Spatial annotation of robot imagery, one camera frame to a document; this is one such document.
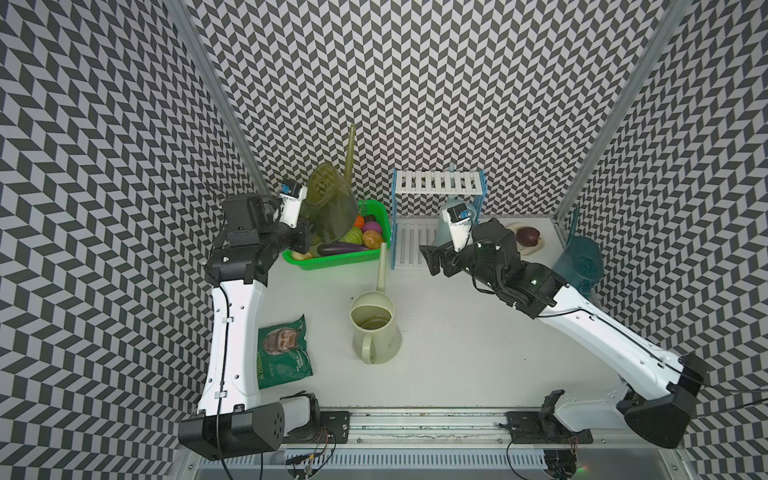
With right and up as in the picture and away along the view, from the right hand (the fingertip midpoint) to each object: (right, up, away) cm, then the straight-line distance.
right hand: (441, 244), depth 70 cm
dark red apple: (+36, +3, +36) cm, 51 cm away
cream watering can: (-17, -21, +17) cm, 32 cm away
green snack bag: (-41, -30, +9) cm, 52 cm away
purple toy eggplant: (-30, -1, +29) cm, 42 cm away
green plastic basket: (-22, +14, +43) cm, 50 cm away
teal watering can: (+44, -6, +17) cm, 47 cm away
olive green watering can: (-28, +9, +8) cm, 30 cm away
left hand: (-31, +5, 0) cm, 31 cm away
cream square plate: (+36, -2, +35) cm, 51 cm away
